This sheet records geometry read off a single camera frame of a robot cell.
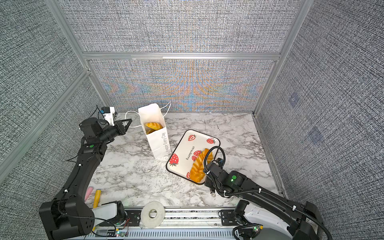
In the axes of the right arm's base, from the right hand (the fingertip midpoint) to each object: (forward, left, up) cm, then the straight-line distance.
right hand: (206, 180), depth 78 cm
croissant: (+30, +33, +9) cm, 45 cm away
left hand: (+23, +38, +23) cm, 50 cm away
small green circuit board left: (-22, +41, -7) cm, 47 cm away
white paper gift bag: (+19, +26, +11) cm, 34 cm away
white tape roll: (-18, +28, -6) cm, 34 cm away
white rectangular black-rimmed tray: (+27, +8, -7) cm, 29 cm away
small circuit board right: (-20, -23, -6) cm, 31 cm away
